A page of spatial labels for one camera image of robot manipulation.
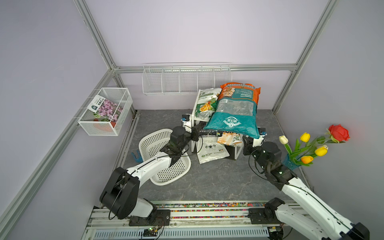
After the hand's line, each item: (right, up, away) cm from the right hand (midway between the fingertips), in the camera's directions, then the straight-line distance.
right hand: (244, 135), depth 76 cm
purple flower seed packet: (-71, +13, -2) cm, 72 cm away
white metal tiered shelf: (-25, +7, -5) cm, 27 cm away
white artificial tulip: (+16, -2, -7) cm, 18 cm away
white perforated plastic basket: (-56, -6, +23) cm, 61 cm away
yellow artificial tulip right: (+30, -6, -12) cm, 33 cm away
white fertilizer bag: (-17, -11, +18) cm, 27 cm away
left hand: (-23, +6, +5) cm, 25 cm away
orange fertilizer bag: (-7, -2, +4) cm, 8 cm away
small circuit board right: (+13, -45, -4) cm, 47 cm away
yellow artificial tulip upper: (+26, 0, -7) cm, 27 cm away
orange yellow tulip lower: (+21, -9, -15) cm, 27 cm away
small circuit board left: (-49, -46, -5) cm, 67 cm away
